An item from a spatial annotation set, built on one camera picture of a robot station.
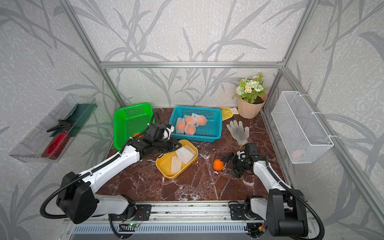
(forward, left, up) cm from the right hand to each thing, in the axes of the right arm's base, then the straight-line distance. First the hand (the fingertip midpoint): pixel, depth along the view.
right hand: (224, 163), depth 84 cm
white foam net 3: (0, +21, +10) cm, 24 cm away
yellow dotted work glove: (+44, -8, -5) cm, 45 cm away
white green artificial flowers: (+35, -16, +25) cm, 46 cm away
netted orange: (+33, +22, +1) cm, 40 cm away
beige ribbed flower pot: (+39, -22, +3) cm, 44 cm away
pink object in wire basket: (-2, -33, +15) cm, 36 cm away
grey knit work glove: (+25, -13, -6) cm, 29 cm away
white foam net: (+1, +28, -3) cm, 28 cm away
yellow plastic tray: (+2, +32, -4) cm, 33 cm away
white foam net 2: (+8, +19, -1) cm, 21 cm away
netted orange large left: (+28, +28, +1) cm, 39 cm away
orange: (+23, +58, -2) cm, 62 cm away
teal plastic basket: (+26, +6, -5) cm, 27 cm away
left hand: (+5, +23, +11) cm, 27 cm away
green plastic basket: (+37, +68, -4) cm, 78 cm away
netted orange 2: (+24, +21, +2) cm, 32 cm away
